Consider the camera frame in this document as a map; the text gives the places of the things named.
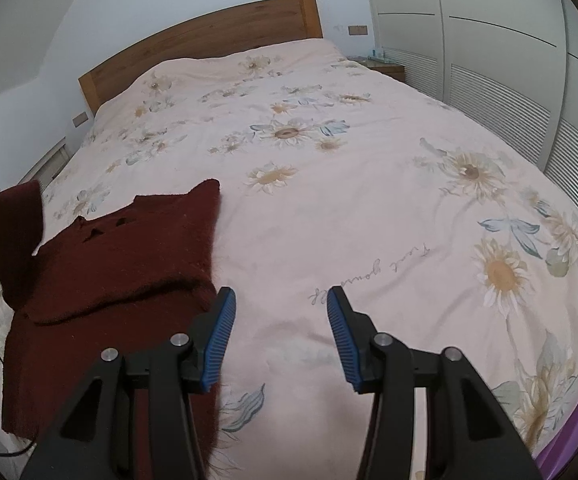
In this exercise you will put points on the right wall switch plate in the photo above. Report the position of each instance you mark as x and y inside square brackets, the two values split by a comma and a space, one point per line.
[357, 30]

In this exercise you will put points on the wall switch plate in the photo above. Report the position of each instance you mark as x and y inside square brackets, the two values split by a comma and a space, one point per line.
[80, 119]
[357, 30]

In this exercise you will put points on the right wooden nightstand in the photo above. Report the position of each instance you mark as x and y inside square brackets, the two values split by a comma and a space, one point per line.
[393, 70]

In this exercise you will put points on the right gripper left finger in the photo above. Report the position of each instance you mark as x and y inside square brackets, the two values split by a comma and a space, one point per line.
[127, 406]

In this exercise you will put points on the dark red knitted sweater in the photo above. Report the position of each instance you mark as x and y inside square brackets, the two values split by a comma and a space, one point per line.
[140, 274]

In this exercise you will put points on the left wall switch plate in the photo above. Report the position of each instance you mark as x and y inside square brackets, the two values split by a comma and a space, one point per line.
[80, 119]

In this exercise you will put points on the white louvered wardrobe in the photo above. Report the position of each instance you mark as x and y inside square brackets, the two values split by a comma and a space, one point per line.
[511, 65]

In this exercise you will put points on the floral pink duvet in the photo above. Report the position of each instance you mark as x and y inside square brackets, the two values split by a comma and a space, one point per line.
[332, 174]

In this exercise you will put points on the wooden headboard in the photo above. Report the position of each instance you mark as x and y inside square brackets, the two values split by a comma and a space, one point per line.
[219, 33]

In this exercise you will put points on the purple plastic stool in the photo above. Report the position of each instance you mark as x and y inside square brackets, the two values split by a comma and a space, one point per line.
[560, 449]

